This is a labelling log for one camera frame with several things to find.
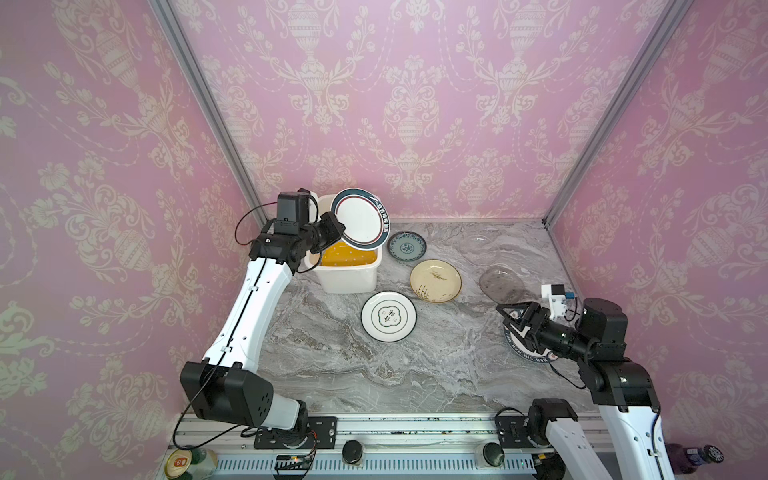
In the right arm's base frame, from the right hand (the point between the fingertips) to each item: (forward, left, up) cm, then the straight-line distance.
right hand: (502, 314), depth 67 cm
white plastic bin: (+26, +41, -21) cm, 53 cm away
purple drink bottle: (-27, -31, -11) cm, 43 cm away
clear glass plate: (+25, -14, -26) cm, 39 cm away
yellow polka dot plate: (+37, +41, -21) cm, 59 cm away
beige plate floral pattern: (+26, +9, -25) cm, 38 cm away
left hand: (+23, +35, +7) cm, 42 cm away
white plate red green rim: (+29, +31, +5) cm, 43 cm away
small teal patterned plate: (+43, +18, -25) cm, 52 cm away
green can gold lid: (-23, +68, -15) cm, 73 cm away
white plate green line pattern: (+14, +26, -25) cm, 39 cm away
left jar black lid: (-22, +35, -15) cm, 44 cm away
